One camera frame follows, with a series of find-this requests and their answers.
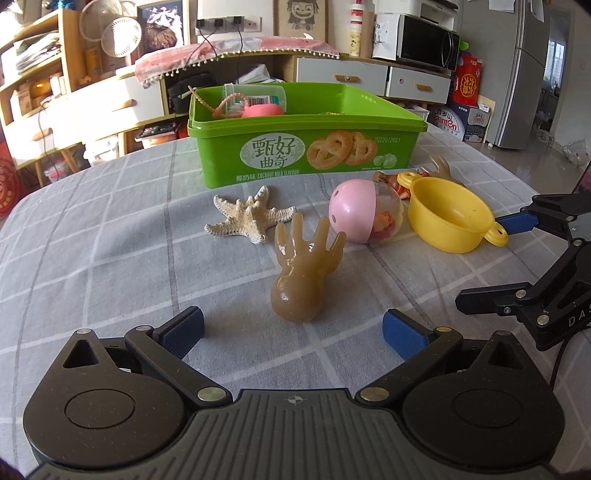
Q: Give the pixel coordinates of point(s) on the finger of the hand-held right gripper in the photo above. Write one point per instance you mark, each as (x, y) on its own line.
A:
(489, 300)
(517, 221)

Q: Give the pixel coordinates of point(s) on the dark picture frame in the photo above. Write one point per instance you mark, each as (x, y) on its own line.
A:
(164, 25)

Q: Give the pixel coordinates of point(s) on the black bag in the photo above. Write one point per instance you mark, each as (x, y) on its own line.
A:
(182, 92)

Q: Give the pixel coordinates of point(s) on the yellow toy pot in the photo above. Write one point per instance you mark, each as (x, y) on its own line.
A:
(443, 221)

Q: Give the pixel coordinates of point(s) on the white power strip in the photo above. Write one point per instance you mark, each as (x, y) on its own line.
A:
(226, 24)

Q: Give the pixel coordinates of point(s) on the brown rubber toy hand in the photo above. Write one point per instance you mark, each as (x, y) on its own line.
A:
(295, 286)

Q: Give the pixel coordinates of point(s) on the tall snack canister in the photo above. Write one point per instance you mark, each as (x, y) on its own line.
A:
(356, 27)

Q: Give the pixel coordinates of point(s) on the clear plastic cup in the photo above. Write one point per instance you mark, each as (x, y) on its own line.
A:
(258, 98)

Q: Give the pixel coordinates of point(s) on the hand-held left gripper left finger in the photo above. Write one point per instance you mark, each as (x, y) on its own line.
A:
(182, 330)

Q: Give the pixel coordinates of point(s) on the white blue carton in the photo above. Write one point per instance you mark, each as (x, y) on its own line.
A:
(466, 122)

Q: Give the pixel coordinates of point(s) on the pink fringed cloth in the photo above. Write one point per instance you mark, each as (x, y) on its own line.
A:
(240, 48)

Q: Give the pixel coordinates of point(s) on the red printed bag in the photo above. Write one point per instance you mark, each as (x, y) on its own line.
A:
(9, 187)

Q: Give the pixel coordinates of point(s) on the small red brown figurine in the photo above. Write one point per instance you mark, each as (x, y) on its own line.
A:
(390, 180)

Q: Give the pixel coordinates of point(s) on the white cabinet drawer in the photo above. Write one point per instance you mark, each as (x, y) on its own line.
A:
(115, 106)

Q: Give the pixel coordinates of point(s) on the beige starfish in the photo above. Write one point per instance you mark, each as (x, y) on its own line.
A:
(249, 217)

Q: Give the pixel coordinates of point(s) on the pink capsule ball toy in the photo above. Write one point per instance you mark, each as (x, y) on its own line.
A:
(353, 207)

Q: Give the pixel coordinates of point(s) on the wooden open shelf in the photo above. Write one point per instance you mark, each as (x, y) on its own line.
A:
(41, 92)

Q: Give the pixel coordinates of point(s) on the stack of papers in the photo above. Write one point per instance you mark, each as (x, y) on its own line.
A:
(37, 53)

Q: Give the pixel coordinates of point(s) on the cartoon picture frame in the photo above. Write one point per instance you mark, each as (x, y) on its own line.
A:
(300, 18)

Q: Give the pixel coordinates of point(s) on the wide grey drawer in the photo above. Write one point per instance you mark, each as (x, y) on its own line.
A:
(341, 76)

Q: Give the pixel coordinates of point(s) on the silver refrigerator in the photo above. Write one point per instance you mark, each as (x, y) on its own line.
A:
(515, 74)

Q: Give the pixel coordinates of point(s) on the red gift box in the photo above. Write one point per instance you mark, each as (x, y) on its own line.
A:
(467, 81)

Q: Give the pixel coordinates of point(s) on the pink rubber toy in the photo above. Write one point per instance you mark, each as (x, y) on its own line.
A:
(261, 110)

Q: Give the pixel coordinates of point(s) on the small white fan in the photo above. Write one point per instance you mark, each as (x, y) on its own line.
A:
(122, 37)
(97, 14)

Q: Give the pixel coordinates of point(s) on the brown pronged toy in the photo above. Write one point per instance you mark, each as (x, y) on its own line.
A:
(441, 167)

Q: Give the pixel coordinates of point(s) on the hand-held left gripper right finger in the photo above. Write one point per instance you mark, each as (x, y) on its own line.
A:
(406, 334)

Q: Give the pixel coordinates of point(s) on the black microwave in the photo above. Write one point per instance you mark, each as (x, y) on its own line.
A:
(427, 41)

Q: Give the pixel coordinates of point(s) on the pale folded bag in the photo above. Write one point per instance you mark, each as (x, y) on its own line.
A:
(251, 76)

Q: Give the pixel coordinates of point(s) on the narrow grey drawer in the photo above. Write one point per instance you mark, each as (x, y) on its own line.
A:
(418, 85)

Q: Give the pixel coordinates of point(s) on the green plastic box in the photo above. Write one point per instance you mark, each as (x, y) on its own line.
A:
(221, 152)

